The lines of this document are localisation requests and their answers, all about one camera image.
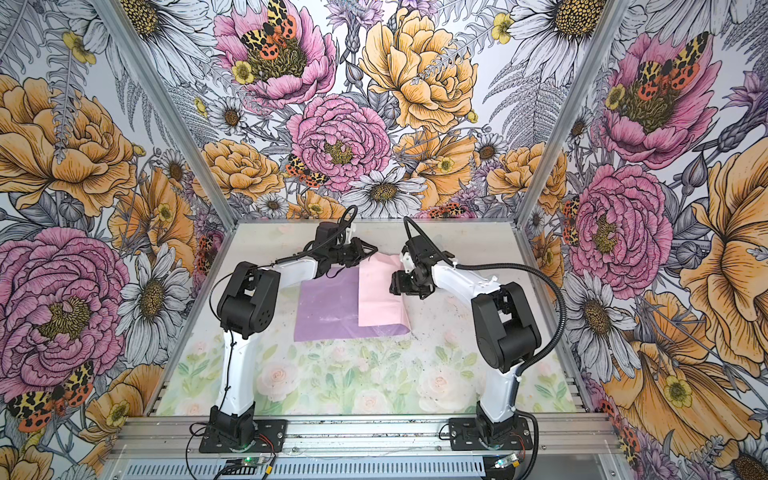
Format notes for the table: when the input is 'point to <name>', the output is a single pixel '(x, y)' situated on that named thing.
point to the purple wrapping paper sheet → (327, 308)
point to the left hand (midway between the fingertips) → (377, 254)
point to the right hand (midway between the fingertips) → (400, 297)
